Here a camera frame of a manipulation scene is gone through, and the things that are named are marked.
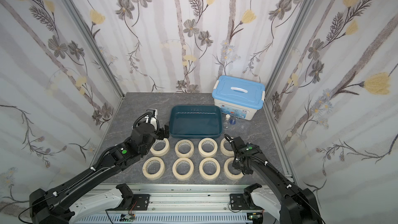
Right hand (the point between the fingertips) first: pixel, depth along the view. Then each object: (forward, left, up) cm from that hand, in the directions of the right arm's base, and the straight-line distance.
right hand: (242, 165), depth 82 cm
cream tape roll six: (-2, +49, -5) cm, 49 cm away
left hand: (+14, +43, +20) cm, 49 cm away
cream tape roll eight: (-5, +7, -1) cm, 9 cm away
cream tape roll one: (+6, +46, -3) cm, 46 cm away
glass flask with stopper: (+28, +5, -6) cm, 29 cm away
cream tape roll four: (+12, +18, -5) cm, 22 cm away
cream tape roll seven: (-2, +32, -5) cm, 33 cm away
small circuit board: (-25, +54, -3) cm, 60 cm away
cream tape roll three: (+5, +33, -2) cm, 34 cm away
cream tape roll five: (+7, +6, -2) cm, 10 cm away
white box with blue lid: (+43, +3, +10) cm, 44 cm away
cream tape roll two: (-1, +17, -5) cm, 18 cm away
